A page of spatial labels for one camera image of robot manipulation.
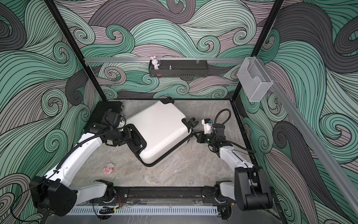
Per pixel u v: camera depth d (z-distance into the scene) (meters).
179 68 0.95
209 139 0.74
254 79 0.78
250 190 0.41
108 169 0.80
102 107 1.13
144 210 0.70
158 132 0.76
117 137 0.65
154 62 0.88
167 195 0.74
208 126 0.78
